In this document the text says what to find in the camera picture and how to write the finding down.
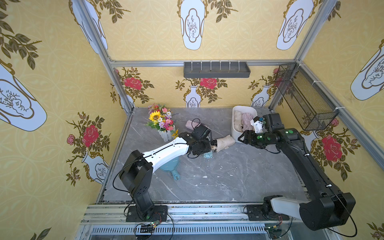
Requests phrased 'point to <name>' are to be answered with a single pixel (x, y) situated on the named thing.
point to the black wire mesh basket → (302, 98)
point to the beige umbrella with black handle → (223, 143)
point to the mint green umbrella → (208, 155)
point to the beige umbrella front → (237, 120)
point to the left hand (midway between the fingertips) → (204, 146)
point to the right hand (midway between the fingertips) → (246, 138)
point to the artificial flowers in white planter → (160, 118)
